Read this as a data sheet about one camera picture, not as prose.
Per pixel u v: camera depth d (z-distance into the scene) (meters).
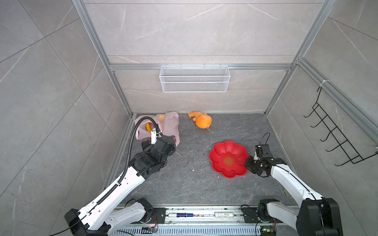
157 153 0.51
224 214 0.73
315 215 0.40
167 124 0.96
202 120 1.06
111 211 0.42
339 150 0.66
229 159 0.93
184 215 0.73
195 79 1.01
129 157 0.45
